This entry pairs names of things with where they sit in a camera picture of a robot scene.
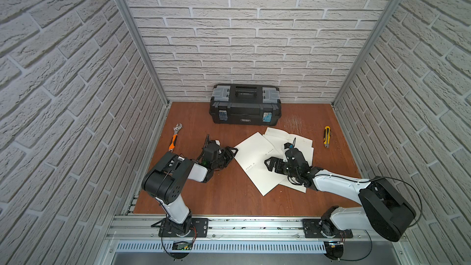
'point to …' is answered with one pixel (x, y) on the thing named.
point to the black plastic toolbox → (246, 104)
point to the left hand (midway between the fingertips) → (239, 150)
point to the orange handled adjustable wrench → (176, 129)
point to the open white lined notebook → (278, 138)
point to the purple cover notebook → (253, 153)
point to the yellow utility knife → (327, 137)
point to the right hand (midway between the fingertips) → (272, 163)
